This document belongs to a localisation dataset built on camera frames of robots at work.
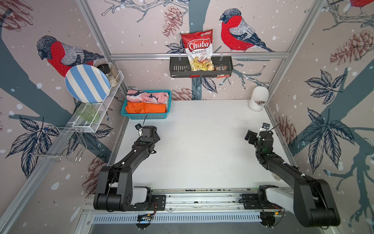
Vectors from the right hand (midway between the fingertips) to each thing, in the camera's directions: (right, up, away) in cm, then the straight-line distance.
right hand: (255, 130), depth 89 cm
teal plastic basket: (-77, +9, +15) cm, 79 cm away
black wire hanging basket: (-48, +42, +5) cm, 64 cm away
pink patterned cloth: (-84, +24, +18) cm, 89 cm away
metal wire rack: (-92, -1, -32) cm, 98 cm away
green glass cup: (-91, +12, -21) cm, 94 cm away
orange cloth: (-84, +15, +17) cm, 87 cm away
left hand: (-67, -3, +2) cm, 67 cm away
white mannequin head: (+13, +24, +21) cm, 35 cm away
